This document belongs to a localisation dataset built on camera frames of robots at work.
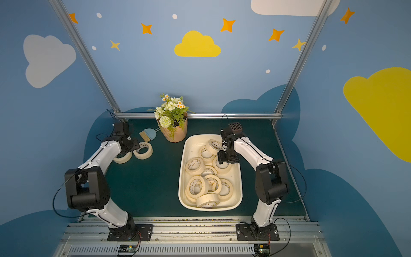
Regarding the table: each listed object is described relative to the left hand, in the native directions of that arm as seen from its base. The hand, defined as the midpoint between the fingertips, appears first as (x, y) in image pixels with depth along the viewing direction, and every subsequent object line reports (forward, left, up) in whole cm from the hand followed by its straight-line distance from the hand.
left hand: (132, 143), depth 92 cm
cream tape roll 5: (-7, -37, -11) cm, 39 cm away
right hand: (-7, -56, -4) cm, 56 cm away
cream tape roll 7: (-20, -49, -9) cm, 53 cm away
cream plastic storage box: (+6, -32, -8) cm, 34 cm away
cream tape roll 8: (-21, -56, -13) cm, 61 cm away
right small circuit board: (-48, -71, -15) cm, 87 cm away
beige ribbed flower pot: (+13, -23, -5) cm, 26 cm away
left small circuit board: (-49, -9, -14) cm, 52 cm away
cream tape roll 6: (-20, -39, -10) cm, 45 cm away
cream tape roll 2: (+5, -48, -7) cm, 49 cm away
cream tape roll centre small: (-10, -45, -11) cm, 48 cm away
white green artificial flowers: (+11, -23, +14) cm, 30 cm away
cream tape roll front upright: (-31, -45, -2) cm, 55 cm away
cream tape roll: (-1, -5, -11) cm, 12 cm away
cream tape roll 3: (-5, -44, -10) cm, 45 cm away
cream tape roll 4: (-11, -53, -10) cm, 55 cm away
